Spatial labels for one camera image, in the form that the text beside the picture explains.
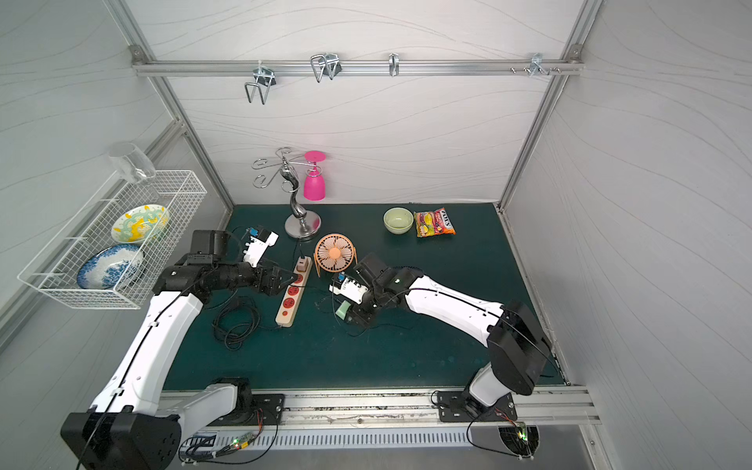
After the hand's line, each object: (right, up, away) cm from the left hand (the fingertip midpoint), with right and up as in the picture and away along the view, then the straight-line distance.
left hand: (284, 271), depth 73 cm
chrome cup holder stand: (-6, +13, +39) cm, 41 cm away
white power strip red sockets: (-5, -14, +16) cm, 22 cm away
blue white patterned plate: (-34, +2, -11) cm, 36 cm away
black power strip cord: (-20, -17, +14) cm, 30 cm away
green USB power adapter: (+15, -10, +2) cm, 18 cm away
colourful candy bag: (+43, +13, +37) cm, 58 cm away
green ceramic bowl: (+31, +14, +39) cm, 52 cm away
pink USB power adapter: (-2, -1, +22) cm, 22 cm away
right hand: (+16, -12, +6) cm, 21 cm away
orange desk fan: (+9, +3, +22) cm, 24 cm away
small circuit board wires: (-7, -41, -5) cm, 42 cm away
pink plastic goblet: (0, +28, +31) cm, 42 cm away
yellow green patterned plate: (-34, +12, -3) cm, 37 cm away
